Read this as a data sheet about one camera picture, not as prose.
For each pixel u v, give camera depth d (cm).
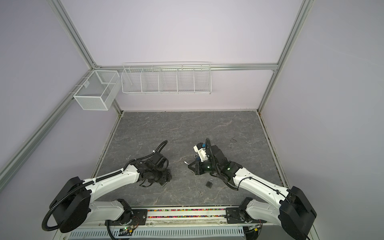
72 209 41
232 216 73
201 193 81
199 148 71
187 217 75
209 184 85
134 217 72
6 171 50
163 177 75
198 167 67
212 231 71
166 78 100
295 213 40
